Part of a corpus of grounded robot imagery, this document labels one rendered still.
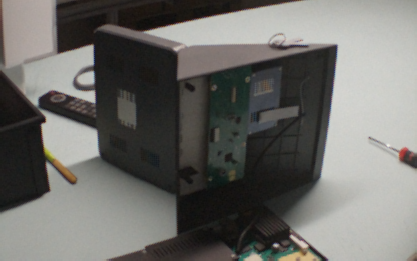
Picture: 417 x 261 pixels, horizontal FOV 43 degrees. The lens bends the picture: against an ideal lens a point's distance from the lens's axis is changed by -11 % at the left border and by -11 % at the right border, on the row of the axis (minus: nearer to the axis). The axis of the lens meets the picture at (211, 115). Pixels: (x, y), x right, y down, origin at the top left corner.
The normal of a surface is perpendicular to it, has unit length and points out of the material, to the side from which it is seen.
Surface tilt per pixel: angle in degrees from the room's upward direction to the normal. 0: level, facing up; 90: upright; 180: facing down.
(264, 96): 90
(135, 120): 90
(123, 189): 0
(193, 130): 90
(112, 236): 0
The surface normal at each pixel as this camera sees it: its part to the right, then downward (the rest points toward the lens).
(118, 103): -0.58, 0.35
